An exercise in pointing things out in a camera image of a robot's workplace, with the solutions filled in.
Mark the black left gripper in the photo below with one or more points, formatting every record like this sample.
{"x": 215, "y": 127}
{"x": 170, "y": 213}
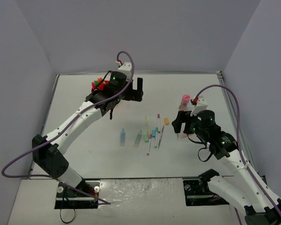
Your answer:
{"x": 133, "y": 94}

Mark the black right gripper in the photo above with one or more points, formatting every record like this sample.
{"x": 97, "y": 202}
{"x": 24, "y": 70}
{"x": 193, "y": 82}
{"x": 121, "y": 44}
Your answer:
{"x": 181, "y": 119}

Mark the pink-capped white pen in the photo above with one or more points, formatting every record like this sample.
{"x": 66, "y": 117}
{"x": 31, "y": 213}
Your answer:
{"x": 149, "y": 144}

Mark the pink-capped black highlighter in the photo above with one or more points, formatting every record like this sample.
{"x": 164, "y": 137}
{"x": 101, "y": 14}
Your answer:
{"x": 93, "y": 86}

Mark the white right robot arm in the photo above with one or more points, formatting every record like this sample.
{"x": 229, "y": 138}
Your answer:
{"x": 252, "y": 198}

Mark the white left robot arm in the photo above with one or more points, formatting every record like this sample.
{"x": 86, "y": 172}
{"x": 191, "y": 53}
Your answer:
{"x": 49, "y": 149}

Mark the pink-capped clear bottle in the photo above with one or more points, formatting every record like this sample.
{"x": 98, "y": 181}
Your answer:
{"x": 184, "y": 102}

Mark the small orange cap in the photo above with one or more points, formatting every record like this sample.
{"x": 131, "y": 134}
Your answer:
{"x": 166, "y": 121}

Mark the yellow thin pen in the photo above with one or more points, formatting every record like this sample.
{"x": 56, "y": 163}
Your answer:
{"x": 147, "y": 126}

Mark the orange round desk organizer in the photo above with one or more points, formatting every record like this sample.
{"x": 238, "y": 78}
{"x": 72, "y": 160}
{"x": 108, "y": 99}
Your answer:
{"x": 105, "y": 91}

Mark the magenta-capped white pen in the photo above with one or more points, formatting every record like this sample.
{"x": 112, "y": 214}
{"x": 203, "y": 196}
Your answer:
{"x": 159, "y": 123}

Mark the green-capped white pen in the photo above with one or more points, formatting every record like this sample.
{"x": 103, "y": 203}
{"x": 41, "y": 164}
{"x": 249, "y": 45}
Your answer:
{"x": 156, "y": 137}

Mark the light blue cap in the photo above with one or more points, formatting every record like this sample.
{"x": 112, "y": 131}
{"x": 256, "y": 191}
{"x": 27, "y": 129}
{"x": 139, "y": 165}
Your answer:
{"x": 154, "y": 134}

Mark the light green highlighter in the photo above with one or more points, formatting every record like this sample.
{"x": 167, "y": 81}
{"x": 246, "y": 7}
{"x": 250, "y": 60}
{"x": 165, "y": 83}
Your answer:
{"x": 138, "y": 139}

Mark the light blue highlighter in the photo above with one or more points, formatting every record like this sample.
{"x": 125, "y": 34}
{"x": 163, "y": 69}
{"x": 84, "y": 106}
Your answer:
{"x": 122, "y": 137}

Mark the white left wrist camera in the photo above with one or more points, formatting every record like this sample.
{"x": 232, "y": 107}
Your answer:
{"x": 125, "y": 68}

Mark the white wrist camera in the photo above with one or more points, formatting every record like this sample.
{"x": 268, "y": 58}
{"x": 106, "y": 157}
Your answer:
{"x": 125, "y": 68}
{"x": 199, "y": 104}

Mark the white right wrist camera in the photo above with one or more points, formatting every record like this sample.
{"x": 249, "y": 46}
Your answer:
{"x": 199, "y": 104}

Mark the aluminium table edge rail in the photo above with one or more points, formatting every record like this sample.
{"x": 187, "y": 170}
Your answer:
{"x": 233, "y": 114}

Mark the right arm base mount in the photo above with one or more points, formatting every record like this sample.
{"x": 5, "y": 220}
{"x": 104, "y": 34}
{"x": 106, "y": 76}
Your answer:
{"x": 197, "y": 192}

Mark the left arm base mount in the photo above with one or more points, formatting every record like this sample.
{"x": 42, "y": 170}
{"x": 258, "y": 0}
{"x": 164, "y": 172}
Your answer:
{"x": 68, "y": 201}

